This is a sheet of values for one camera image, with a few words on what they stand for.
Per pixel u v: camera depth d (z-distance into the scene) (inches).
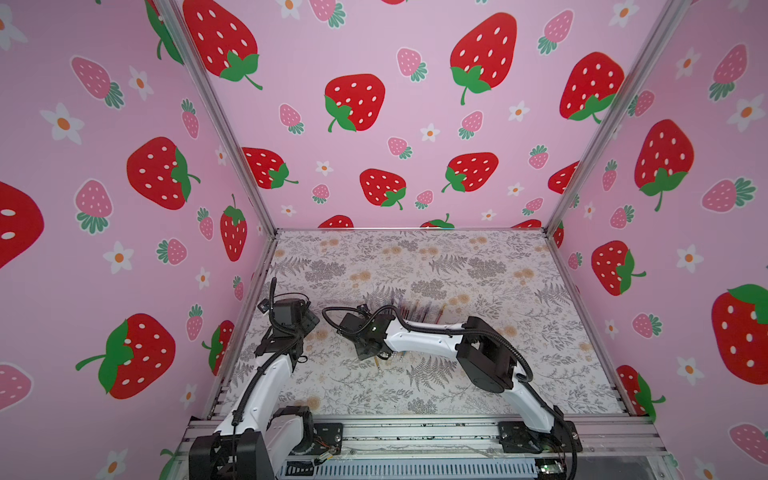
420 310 38.7
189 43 28.4
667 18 27.5
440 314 38.4
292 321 25.7
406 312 38.6
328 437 29.2
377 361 34.4
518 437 28.9
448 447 28.8
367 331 26.5
